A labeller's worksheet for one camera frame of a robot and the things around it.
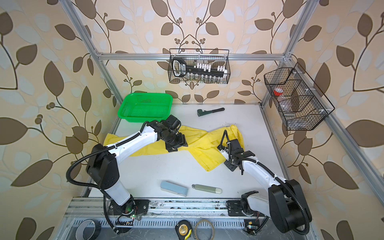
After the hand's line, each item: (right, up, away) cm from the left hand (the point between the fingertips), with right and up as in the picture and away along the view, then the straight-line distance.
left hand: (187, 146), depth 82 cm
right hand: (+27, -10, +6) cm, 30 cm away
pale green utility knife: (+12, -23, -1) cm, 26 cm away
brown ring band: (+12, -35, -11) cm, 39 cm away
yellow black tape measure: (-1, -35, -15) cm, 38 cm away
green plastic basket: (-40, +24, +38) cm, 60 cm away
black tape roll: (-46, -37, -12) cm, 61 cm away
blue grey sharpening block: (-9, -21, -4) cm, 23 cm away
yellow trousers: (-54, +1, +20) cm, 58 cm away
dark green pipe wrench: (+8, +20, +33) cm, 40 cm away
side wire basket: (+58, +22, -8) cm, 62 cm away
